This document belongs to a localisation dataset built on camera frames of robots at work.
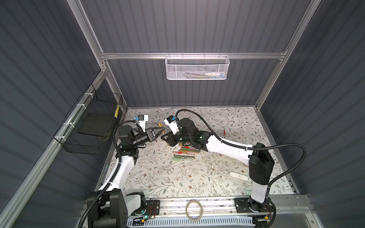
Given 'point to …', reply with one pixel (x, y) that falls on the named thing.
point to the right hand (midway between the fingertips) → (163, 137)
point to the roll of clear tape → (201, 214)
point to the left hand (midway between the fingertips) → (165, 130)
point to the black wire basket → (86, 130)
